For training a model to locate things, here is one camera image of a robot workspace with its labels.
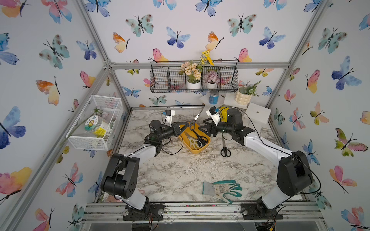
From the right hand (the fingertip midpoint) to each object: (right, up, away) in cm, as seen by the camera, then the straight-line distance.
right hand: (203, 123), depth 80 cm
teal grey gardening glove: (+10, -37, +1) cm, 38 cm away
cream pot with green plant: (+25, +17, +6) cm, 31 cm away
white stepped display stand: (+37, +7, +18) cm, 42 cm away
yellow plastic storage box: (-10, -13, +18) cm, 24 cm away
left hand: (-8, 0, 0) cm, 8 cm away
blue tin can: (+9, +17, +19) cm, 27 cm away
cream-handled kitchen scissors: (-5, -13, +18) cm, 23 cm away
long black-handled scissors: (+16, -19, +16) cm, 30 cm away
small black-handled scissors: (-6, -2, +1) cm, 6 cm away
